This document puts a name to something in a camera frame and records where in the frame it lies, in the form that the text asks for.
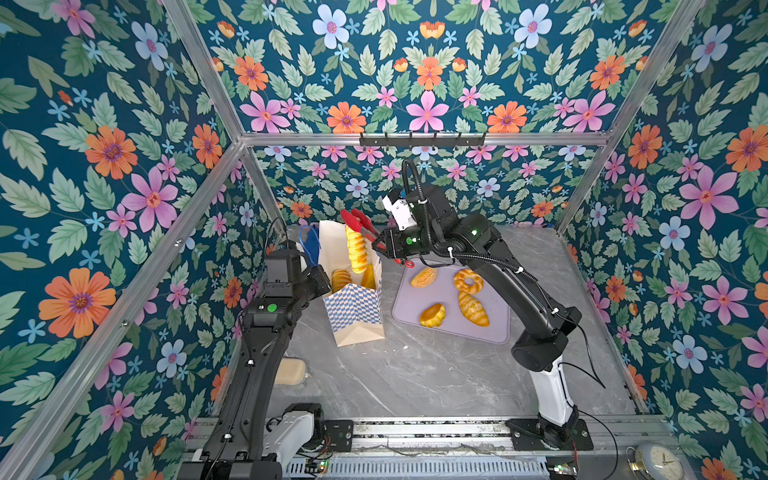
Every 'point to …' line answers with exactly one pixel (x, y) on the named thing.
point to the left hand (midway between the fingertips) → (329, 266)
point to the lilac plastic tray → (453, 299)
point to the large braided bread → (340, 278)
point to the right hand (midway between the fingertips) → (377, 240)
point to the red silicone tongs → (360, 222)
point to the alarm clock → (660, 460)
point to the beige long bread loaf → (290, 371)
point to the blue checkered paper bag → (354, 304)
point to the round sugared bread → (424, 278)
